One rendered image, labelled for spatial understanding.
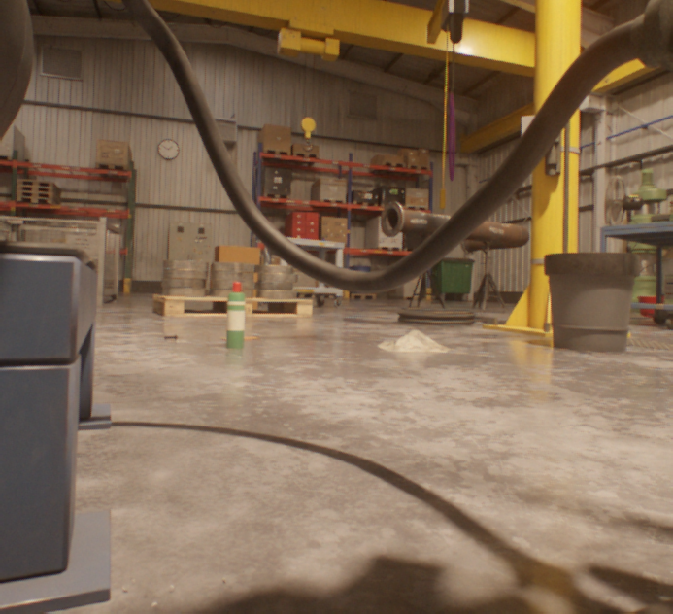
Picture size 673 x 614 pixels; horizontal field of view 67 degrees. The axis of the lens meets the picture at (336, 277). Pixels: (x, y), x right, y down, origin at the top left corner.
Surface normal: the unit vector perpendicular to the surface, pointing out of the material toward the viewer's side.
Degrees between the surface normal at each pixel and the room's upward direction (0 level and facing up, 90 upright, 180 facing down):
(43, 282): 90
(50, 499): 90
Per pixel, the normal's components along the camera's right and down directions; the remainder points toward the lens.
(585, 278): -0.55, 0.04
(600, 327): -0.18, -0.03
